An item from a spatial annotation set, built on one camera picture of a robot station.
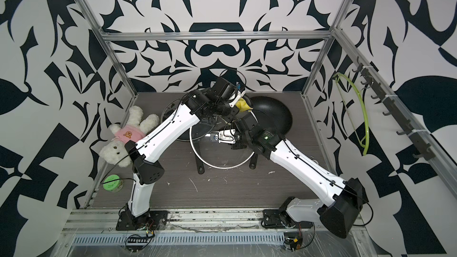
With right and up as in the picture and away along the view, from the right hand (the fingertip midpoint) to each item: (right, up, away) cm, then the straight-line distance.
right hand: (228, 125), depth 75 cm
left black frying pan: (-13, -15, +1) cm, 19 cm away
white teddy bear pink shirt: (-54, -13, +10) cm, 56 cm away
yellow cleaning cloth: (+6, +8, -3) cm, 10 cm away
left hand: (+2, +8, +1) cm, 8 cm away
